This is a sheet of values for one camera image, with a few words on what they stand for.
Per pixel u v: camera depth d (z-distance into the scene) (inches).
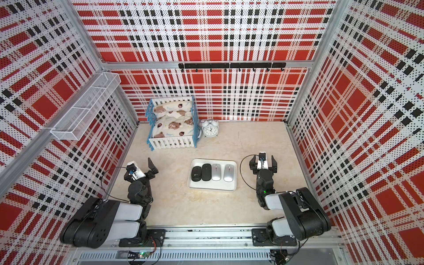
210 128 42.4
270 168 30.2
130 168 26.7
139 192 25.1
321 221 16.6
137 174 27.7
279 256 27.0
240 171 27.7
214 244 28.9
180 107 42.4
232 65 35.1
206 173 37.1
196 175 35.7
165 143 40.1
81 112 29.2
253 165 31.6
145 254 27.1
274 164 31.5
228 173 36.6
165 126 42.2
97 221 17.2
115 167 40.7
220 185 36.3
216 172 36.8
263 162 28.4
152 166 31.2
